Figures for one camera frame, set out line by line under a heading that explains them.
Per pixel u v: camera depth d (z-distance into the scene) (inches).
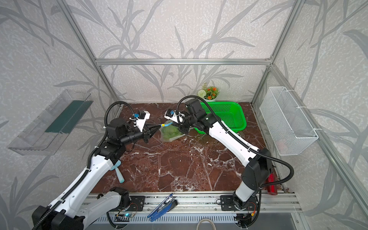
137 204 28.4
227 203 29.0
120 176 32.0
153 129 27.3
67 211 15.1
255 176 16.6
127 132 22.8
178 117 24.5
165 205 28.2
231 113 44.0
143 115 23.9
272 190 29.3
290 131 24.2
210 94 42.6
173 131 34.1
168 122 29.5
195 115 22.6
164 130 30.0
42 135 24.9
